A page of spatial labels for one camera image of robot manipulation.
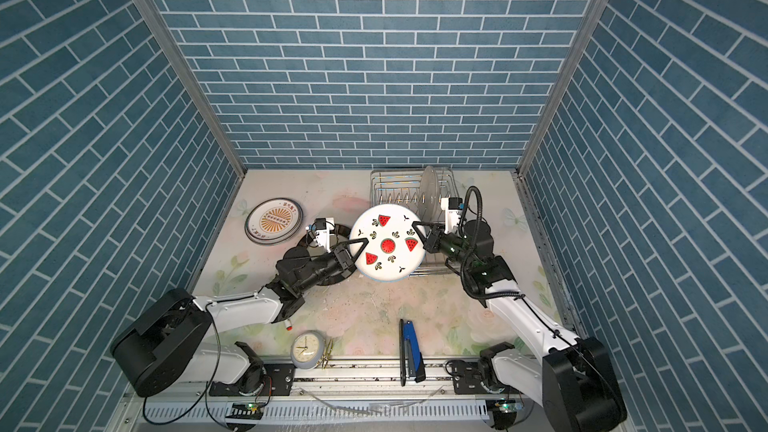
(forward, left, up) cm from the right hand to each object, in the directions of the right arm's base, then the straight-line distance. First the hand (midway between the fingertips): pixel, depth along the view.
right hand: (411, 222), depth 77 cm
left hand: (-6, +11, -4) cm, 13 cm away
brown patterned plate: (+11, +48, -19) cm, 53 cm away
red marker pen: (-22, +32, -21) cm, 44 cm away
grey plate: (+22, -6, -14) cm, 27 cm away
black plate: (-14, +22, +6) cm, 27 cm away
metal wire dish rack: (+31, +6, -20) cm, 37 cm away
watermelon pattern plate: (-6, +4, -4) cm, 8 cm away
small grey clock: (-28, +25, -19) cm, 42 cm away
